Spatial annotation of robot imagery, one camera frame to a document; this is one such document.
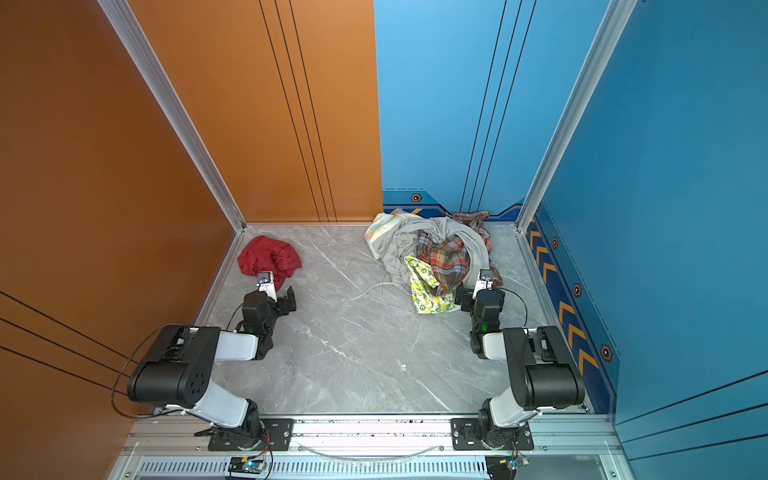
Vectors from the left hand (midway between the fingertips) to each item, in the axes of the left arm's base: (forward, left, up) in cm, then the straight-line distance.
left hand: (276, 286), depth 94 cm
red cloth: (+9, +6, +5) cm, 12 cm away
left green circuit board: (-46, -2, -8) cm, 46 cm away
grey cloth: (+19, -38, +2) cm, 43 cm away
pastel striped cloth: (+26, -33, +2) cm, 42 cm away
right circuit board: (-45, -64, -8) cm, 79 cm away
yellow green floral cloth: (+2, -47, +1) cm, 47 cm away
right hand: (+1, -63, +1) cm, 63 cm away
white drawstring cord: (+2, -42, -5) cm, 42 cm away
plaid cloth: (+8, -55, +5) cm, 56 cm away
